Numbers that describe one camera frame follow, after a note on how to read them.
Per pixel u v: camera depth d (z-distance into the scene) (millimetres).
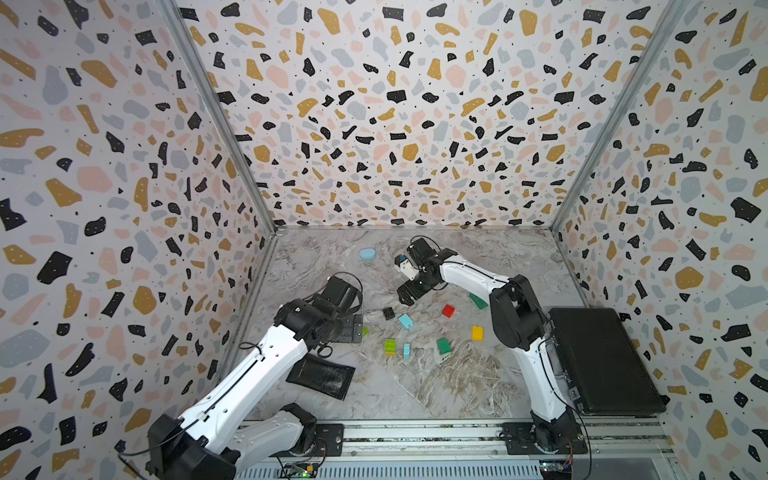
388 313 958
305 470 702
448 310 985
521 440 725
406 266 925
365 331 931
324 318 515
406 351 856
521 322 582
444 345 904
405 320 948
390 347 873
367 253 1130
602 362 815
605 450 736
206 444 376
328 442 735
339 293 573
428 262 773
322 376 833
